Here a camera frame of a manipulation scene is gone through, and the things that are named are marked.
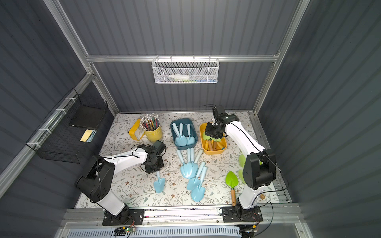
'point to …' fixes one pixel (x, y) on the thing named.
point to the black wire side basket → (56, 139)
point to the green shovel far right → (242, 160)
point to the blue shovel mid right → (193, 183)
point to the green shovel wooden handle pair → (206, 137)
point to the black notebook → (88, 116)
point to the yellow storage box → (202, 129)
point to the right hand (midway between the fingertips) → (206, 134)
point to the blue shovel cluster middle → (185, 167)
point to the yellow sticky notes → (86, 135)
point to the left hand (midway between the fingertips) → (161, 170)
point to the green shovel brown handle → (210, 146)
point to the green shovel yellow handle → (220, 146)
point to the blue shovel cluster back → (190, 154)
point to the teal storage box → (185, 121)
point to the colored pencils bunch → (150, 122)
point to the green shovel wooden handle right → (231, 180)
